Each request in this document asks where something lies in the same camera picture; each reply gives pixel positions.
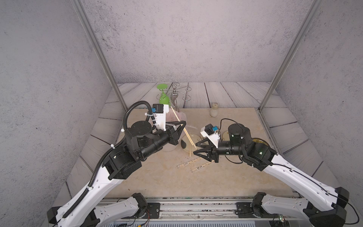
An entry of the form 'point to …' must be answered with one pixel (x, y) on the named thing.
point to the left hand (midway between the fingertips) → (188, 124)
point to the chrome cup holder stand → (174, 92)
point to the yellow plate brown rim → (259, 141)
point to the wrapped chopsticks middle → (203, 165)
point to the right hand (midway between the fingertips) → (197, 149)
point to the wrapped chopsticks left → (179, 165)
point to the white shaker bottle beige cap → (214, 112)
